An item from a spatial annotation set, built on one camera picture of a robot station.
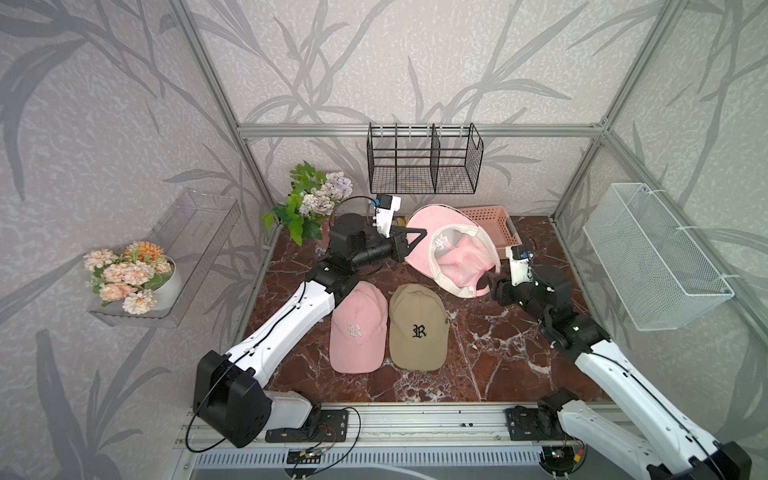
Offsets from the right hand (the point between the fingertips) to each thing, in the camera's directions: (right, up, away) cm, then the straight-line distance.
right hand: (496, 268), depth 77 cm
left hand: (-19, +9, -9) cm, 23 cm away
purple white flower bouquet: (-49, +19, +6) cm, 53 cm away
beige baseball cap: (-20, -17, +6) cm, 27 cm away
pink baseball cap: (-10, +4, +3) cm, 11 cm away
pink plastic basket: (+13, +15, +41) cm, 45 cm away
